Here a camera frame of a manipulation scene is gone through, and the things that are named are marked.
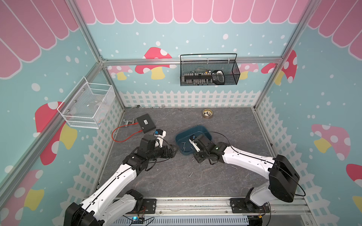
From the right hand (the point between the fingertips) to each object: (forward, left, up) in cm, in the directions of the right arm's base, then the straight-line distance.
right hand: (196, 152), depth 84 cm
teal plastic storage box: (+10, +7, -8) cm, 15 cm away
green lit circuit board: (-32, +32, -11) cm, 47 cm away
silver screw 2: (-10, +3, -9) cm, 14 cm away
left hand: (-2, +14, +7) cm, 15 cm away
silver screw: (+12, +7, -9) cm, 17 cm away
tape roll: (+39, -12, -8) cm, 42 cm away
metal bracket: (+30, +52, -7) cm, 61 cm away
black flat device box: (+29, +37, -7) cm, 47 cm away
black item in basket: (+40, -15, +26) cm, 50 cm away
